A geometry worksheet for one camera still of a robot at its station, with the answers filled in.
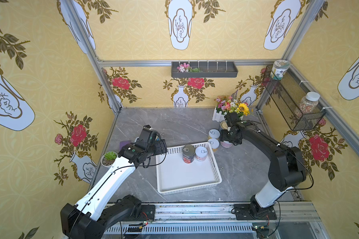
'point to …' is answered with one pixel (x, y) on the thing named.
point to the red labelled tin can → (188, 152)
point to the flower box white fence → (225, 105)
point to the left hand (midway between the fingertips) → (152, 145)
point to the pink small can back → (226, 144)
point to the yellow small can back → (214, 133)
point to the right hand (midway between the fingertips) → (229, 137)
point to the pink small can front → (201, 153)
